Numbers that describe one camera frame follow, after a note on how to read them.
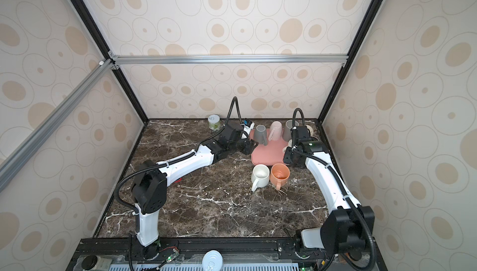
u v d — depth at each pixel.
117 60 0.90
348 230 0.40
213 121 1.13
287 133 1.07
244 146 0.76
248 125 0.76
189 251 0.75
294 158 0.69
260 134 1.01
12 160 0.52
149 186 0.48
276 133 1.05
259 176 0.85
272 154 1.08
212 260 0.67
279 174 0.93
